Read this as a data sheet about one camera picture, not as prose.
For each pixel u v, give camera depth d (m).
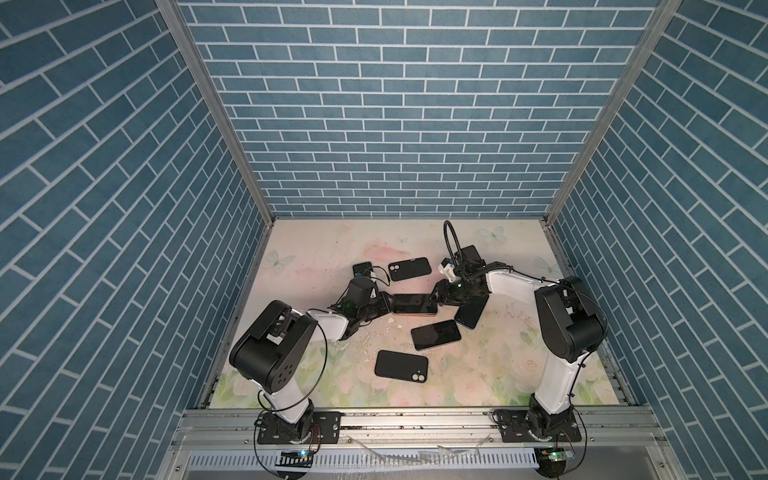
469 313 0.93
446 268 0.91
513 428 0.74
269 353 0.47
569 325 0.51
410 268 1.06
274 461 0.70
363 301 0.76
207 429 0.75
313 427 0.73
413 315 0.94
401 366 0.85
